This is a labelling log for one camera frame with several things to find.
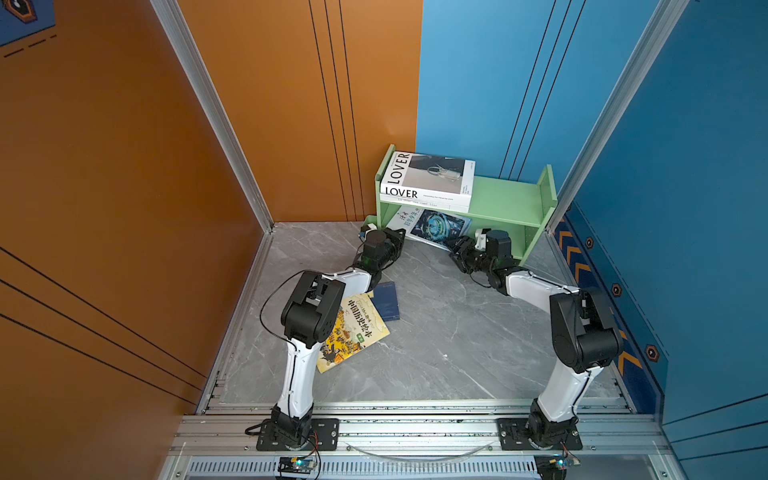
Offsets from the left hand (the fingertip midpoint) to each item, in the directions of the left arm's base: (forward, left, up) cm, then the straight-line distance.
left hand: (410, 225), depth 96 cm
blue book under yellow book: (-18, +8, -17) cm, 26 cm away
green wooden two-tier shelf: (-1, -32, +9) cm, 33 cm away
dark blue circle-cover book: (+4, -10, -4) cm, 12 cm away
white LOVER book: (+2, -5, +16) cm, 17 cm away
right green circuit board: (-62, -34, -19) cm, 73 cm away
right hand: (-7, -10, -2) cm, 13 cm away
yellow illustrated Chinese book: (-27, +16, -16) cm, 35 cm away
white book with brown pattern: (+10, 0, -3) cm, 10 cm away
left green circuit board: (-62, +27, -19) cm, 71 cm away
